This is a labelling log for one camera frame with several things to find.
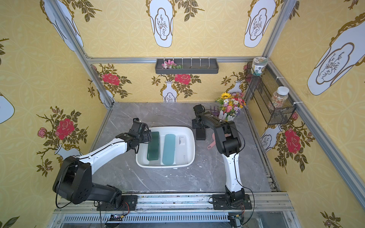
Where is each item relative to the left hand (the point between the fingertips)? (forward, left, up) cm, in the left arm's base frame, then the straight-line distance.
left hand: (138, 134), depth 90 cm
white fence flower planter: (+17, -62, +8) cm, 64 cm away
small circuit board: (-42, +7, -12) cm, 44 cm away
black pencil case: (+3, -41, -5) cm, 41 cm away
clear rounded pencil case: (-7, -27, -8) cm, 30 cm away
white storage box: (-10, -2, -8) cm, 13 cm away
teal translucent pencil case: (-9, -19, -9) cm, 23 cm away
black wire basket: (+23, -83, +19) cm, 88 cm away
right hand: (+14, -45, -9) cm, 48 cm away
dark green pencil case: (-6, -9, -5) cm, 12 cm away
